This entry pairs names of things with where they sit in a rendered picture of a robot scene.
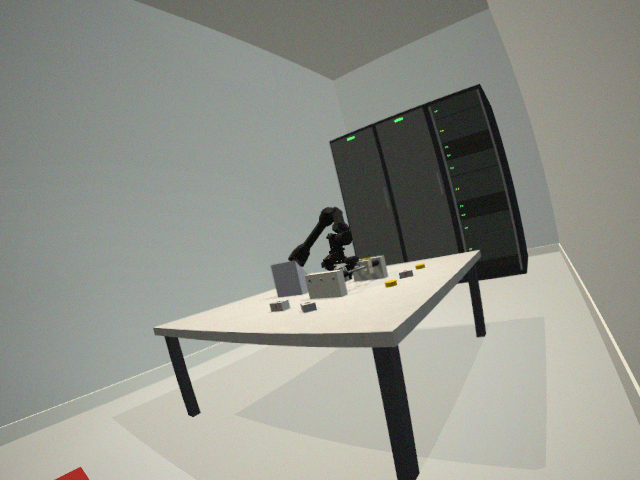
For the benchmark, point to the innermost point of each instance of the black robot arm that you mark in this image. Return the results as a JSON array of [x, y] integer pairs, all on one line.
[[343, 237]]

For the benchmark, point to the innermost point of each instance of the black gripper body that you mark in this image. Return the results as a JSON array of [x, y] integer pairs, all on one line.
[[344, 259]]

